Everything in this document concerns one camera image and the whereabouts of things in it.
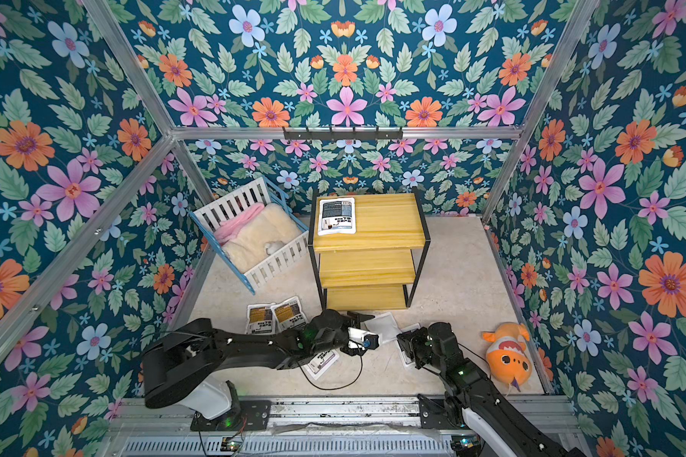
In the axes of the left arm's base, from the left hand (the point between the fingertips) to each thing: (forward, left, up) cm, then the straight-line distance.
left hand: (376, 322), depth 81 cm
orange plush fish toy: (-12, -34, -1) cm, 36 cm away
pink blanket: (+40, +50, +2) cm, 64 cm away
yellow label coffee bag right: (+8, +28, -8) cm, 30 cm away
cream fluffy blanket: (+40, +35, 0) cm, 53 cm away
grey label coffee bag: (+2, -3, -8) cm, 9 cm away
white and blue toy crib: (+54, +38, +6) cm, 66 cm away
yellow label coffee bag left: (+7, +37, -8) cm, 38 cm away
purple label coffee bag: (-8, +18, -8) cm, 21 cm away
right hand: (-3, -5, -4) cm, 7 cm away
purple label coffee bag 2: (-6, -7, -8) cm, 13 cm away
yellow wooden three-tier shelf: (+8, +1, +24) cm, 26 cm away
